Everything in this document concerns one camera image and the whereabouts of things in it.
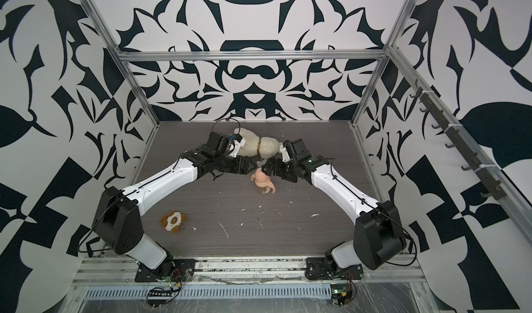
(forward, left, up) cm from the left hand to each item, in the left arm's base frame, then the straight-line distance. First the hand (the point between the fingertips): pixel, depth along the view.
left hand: (249, 162), depth 83 cm
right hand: (-2, -8, -1) cm, 8 cm away
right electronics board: (-43, -30, -18) cm, 55 cm away
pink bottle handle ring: (-6, -5, -8) cm, 11 cm away
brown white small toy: (-17, +31, -14) cm, 38 cm away
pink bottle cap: (-4, -4, -4) cm, 7 cm away
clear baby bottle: (-5, -6, -14) cm, 16 cm away
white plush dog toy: (+14, -7, -8) cm, 18 cm away
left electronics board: (-41, +32, -20) cm, 56 cm away
